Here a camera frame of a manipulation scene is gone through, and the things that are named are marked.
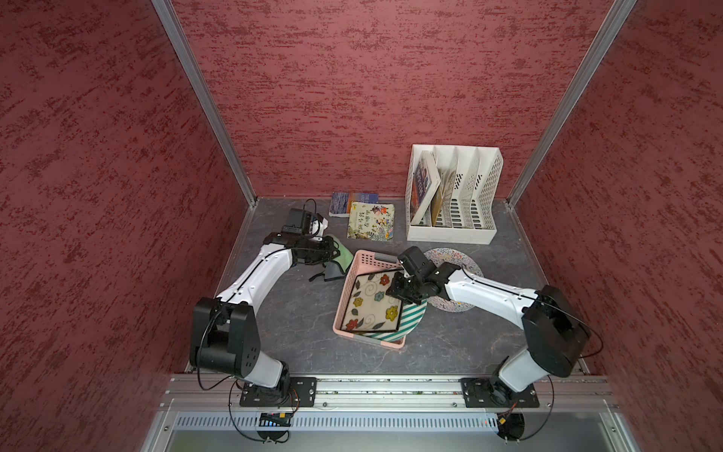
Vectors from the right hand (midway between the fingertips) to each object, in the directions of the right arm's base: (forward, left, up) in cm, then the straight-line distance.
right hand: (387, 299), depth 85 cm
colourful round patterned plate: (+20, -23, -7) cm, 31 cm away
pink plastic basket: (+16, +8, -2) cm, 18 cm away
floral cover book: (+35, +4, -4) cm, 36 cm away
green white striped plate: (-7, -6, +2) cm, 9 cm away
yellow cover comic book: (+41, -24, +4) cm, 47 cm away
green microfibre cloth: (+6, +15, +9) cm, 19 cm away
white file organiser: (+38, -27, +8) cm, 47 cm away
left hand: (+11, +15, +8) cm, 20 cm away
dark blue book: (+46, +18, -4) cm, 50 cm away
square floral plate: (-1, +6, -3) cm, 7 cm away
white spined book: (+35, -15, +16) cm, 41 cm away
